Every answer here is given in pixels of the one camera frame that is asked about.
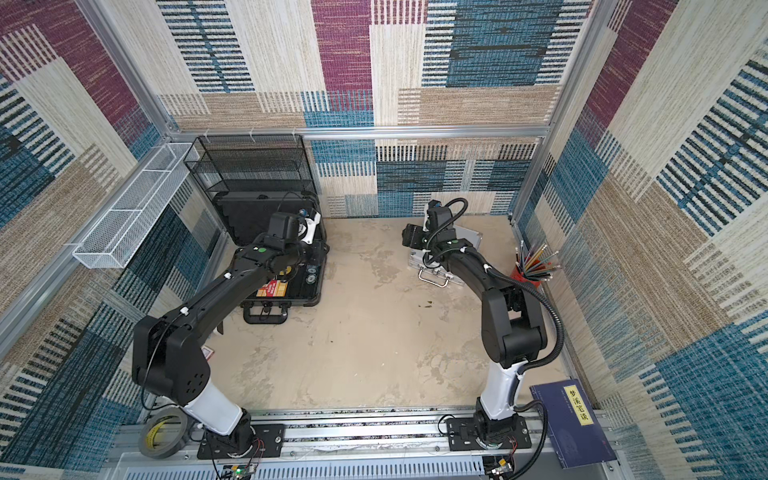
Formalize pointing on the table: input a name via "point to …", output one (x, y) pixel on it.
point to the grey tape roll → (163, 432)
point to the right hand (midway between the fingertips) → (415, 237)
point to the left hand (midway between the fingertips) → (323, 245)
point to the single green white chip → (310, 279)
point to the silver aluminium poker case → (440, 275)
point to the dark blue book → (576, 431)
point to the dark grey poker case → (245, 218)
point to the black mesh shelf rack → (251, 162)
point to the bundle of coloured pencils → (535, 264)
